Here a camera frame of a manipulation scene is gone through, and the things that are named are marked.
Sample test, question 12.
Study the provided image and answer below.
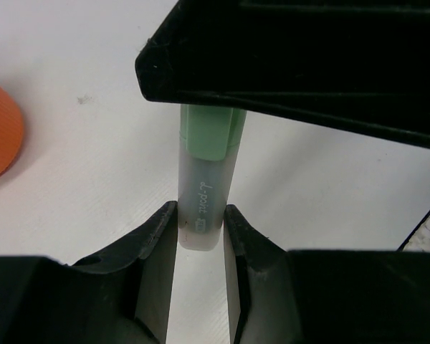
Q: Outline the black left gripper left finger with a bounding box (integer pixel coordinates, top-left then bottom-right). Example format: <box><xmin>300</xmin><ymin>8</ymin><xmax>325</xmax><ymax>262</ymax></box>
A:
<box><xmin>0</xmin><ymin>201</ymin><xmax>177</xmax><ymax>343</ymax></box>

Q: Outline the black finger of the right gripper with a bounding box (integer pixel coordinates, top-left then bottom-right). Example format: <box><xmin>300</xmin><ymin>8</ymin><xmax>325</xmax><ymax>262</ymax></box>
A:
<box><xmin>135</xmin><ymin>1</ymin><xmax>430</xmax><ymax>148</ymax></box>

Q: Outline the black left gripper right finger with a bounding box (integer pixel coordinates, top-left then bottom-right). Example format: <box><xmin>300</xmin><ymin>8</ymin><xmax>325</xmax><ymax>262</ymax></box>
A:
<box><xmin>224</xmin><ymin>205</ymin><xmax>430</xmax><ymax>343</ymax></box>

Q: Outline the light green highlighter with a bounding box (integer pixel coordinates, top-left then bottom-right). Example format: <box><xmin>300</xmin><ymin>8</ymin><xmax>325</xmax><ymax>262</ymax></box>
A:
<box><xmin>178</xmin><ymin>137</ymin><xmax>239</xmax><ymax>251</ymax></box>

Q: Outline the orange round desk organizer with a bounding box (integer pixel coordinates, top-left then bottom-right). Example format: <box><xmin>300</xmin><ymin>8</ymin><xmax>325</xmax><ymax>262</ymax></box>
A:
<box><xmin>0</xmin><ymin>87</ymin><xmax>24</xmax><ymax>175</ymax></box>

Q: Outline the aluminium table edge rail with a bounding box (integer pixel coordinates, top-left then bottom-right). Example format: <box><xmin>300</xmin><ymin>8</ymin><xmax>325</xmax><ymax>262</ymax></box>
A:
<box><xmin>398</xmin><ymin>210</ymin><xmax>430</xmax><ymax>252</ymax></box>

